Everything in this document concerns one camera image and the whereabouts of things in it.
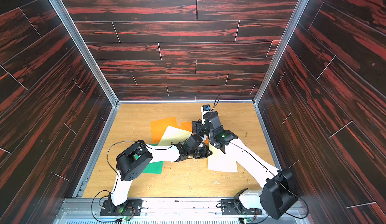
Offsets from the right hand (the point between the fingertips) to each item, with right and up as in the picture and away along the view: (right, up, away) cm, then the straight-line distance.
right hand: (202, 120), depth 82 cm
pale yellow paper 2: (+10, -24, +5) cm, 27 cm away
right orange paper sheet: (-9, -5, +25) cm, 27 cm away
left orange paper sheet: (-30, -6, +26) cm, 40 cm away
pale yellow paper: (-19, -11, +20) cm, 30 cm away
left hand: (+7, -21, +5) cm, 22 cm away
